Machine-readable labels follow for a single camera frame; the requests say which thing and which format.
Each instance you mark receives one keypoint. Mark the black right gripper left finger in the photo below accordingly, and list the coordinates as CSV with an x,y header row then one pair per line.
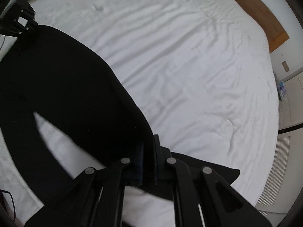
x,y
94,198

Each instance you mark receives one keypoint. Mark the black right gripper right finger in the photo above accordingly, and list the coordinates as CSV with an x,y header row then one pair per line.
x,y
201,191

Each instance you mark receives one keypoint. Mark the black pants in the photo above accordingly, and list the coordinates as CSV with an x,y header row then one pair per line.
x,y
49,73

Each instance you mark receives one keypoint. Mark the white radiator cover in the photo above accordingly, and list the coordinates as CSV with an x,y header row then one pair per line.
x,y
278,170

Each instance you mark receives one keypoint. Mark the blue item on shelf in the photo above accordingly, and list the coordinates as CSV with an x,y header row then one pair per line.
x,y
281,90

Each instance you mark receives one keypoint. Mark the white bed sheet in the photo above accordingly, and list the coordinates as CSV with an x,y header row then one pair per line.
x,y
198,70

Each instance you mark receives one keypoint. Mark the wooden headboard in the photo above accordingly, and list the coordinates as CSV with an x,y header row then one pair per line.
x,y
273,29

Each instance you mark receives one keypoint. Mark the brown wall switch plate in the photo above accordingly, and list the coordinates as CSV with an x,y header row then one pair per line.
x,y
285,66

